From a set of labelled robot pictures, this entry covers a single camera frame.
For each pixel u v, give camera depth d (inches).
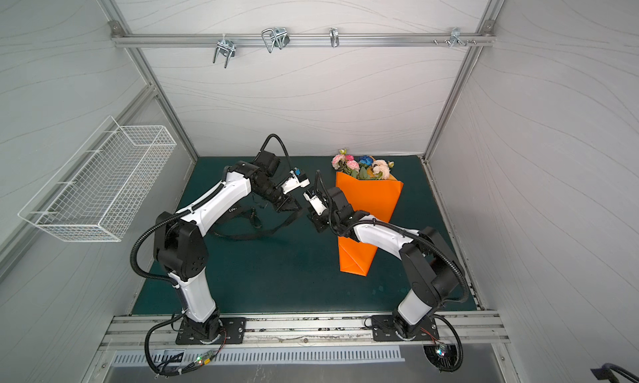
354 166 43.1
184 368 26.1
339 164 45.2
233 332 28.8
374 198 42.1
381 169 43.3
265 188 27.9
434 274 17.8
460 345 27.7
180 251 18.8
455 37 30.0
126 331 29.7
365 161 45.0
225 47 30.7
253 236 37.4
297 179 29.7
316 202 30.8
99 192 26.9
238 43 31.7
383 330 28.8
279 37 30.1
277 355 27.7
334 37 30.6
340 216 27.0
